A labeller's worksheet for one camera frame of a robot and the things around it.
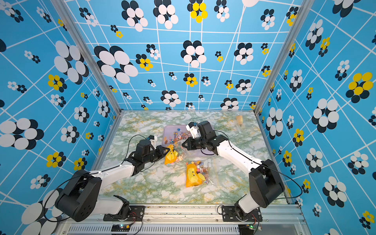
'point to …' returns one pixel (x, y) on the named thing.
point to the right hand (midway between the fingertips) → (184, 144)
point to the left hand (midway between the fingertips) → (172, 148)
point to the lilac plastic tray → (167, 134)
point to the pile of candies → (178, 136)
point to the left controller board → (120, 227)
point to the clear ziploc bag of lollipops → (239, 119)
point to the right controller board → (246, 229)
